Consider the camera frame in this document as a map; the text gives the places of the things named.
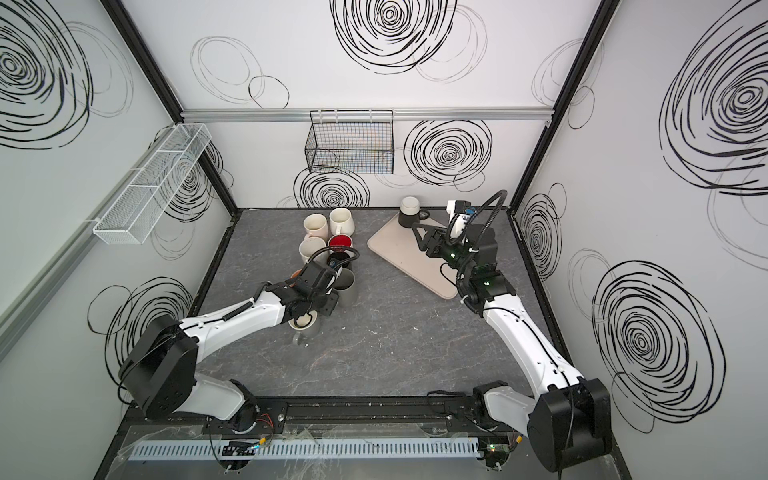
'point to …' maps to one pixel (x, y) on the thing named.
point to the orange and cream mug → (294, 274)
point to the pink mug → (316, 225)
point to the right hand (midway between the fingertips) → (415, 226)
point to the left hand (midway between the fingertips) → (332, 293)
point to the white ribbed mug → (339, 240)
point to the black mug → (341, 256)
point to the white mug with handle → (341, 221)
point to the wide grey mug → (345, 289)
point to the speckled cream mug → (311, 245)
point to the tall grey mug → (305, 326)
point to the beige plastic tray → (398, 244)
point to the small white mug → (410, 212)
